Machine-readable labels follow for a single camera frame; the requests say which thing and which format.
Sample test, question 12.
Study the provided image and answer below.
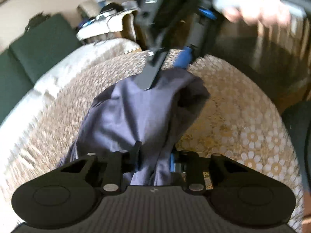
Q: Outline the wooden armchair lace cover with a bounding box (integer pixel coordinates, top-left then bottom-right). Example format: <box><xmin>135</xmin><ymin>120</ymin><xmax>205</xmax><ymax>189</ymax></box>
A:
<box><xmin>76</xmin><ymin>0</ymin><xmax>142</xmax><ymax>52</ymax></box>

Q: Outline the person's right hand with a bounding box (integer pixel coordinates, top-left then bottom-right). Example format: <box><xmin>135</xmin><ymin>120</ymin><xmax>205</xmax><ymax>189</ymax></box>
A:
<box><xmin>222</xmin><ymin>0</ymin><xmax>292</xmax><ymax>28</ymax></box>

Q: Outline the black bag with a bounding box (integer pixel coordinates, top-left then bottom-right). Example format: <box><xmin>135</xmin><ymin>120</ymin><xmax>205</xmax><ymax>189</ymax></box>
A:
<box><xmin>101</xmin><ymin>3</ymin><xmax>119</xmax><ymax>14</ymax></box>

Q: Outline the dark green cloth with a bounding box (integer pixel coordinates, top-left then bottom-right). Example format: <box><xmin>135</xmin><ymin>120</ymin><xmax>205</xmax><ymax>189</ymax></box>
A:
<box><xmin>282</xmin><ymin>101</ymin><xmax>311</xmax><ymax>168</ymax></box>

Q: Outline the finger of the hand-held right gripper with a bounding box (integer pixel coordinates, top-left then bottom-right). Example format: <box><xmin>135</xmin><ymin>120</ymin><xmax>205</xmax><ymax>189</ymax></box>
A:
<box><xmin>174</xmin><ymin>46</ymin><xmax>195</xmax><ymax>70</ymax></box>
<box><xmin>137</xmin><ymin>50</ymin><xmax>170</xmax><ymax>91</ymax></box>

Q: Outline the greyish purple garment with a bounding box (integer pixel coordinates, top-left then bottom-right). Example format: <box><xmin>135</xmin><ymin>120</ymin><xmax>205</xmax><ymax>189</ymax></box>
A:
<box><xmin>57</xmin><ymin>68</ymin><xmax>211</xmax><ymax>187</ymax></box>

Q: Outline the grey cable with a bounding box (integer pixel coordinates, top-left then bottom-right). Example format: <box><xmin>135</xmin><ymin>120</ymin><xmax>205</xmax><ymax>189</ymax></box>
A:
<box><xmin>94</xmin><ymin>12</ymin><xmax>122</xmax><ymax>46</ymax></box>

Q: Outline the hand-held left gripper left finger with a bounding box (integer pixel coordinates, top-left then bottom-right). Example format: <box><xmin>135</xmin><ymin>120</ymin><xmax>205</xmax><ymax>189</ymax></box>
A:
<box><xmin>57</xmin><ymin>141</ymin><xmax>142</xmax><ymax>195</ymax></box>

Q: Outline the white lace sofa cover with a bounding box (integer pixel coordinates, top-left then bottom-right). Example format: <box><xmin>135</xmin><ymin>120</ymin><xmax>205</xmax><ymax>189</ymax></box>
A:
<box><xmin>0</xmin><ymin>39</ymin><xmax>142</xmax><ymax>199</ymax></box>

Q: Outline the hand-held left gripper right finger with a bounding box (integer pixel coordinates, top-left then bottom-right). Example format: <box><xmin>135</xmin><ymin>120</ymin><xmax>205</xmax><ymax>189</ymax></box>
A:
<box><xmin>170</xmin><ymin>151</ymin><xmax>246</xmax><ymax>195</ymax></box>

